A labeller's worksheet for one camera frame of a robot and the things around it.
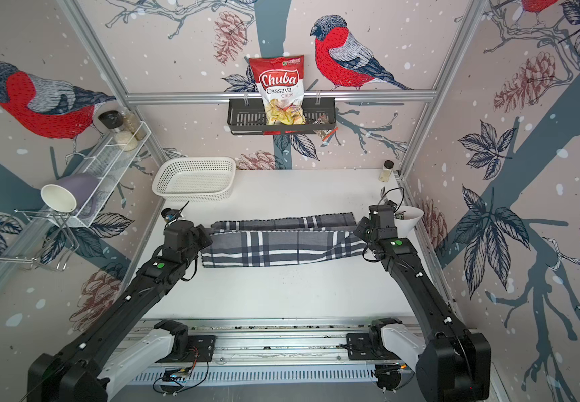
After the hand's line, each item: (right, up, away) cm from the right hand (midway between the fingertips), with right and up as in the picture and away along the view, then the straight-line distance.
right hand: (361, 221), depth 84 cm
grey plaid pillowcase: (-20, -7, +4) cm, 21 cm away
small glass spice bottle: (+19, +20, +30) cm, 41 cm away
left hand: (-52, 0, -2) cm, 52 cm away
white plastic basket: (-70, +17, +35) cm, 80 cm away
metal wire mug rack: (-86, -1, -23) cm, 89 cm away
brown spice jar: (-59, +4, -14) cm, 60 cm away
